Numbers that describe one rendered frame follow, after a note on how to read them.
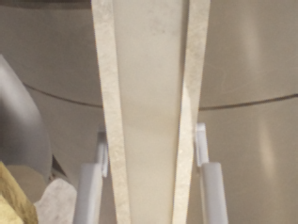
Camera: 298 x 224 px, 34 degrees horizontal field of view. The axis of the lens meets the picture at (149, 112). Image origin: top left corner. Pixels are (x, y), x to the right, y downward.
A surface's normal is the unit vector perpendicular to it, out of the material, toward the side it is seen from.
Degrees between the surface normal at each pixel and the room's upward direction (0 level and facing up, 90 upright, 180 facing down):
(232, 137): 57
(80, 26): 72
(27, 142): 83
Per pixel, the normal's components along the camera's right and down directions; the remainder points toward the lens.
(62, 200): 0.72, 0.29
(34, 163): 0.69, -0.66
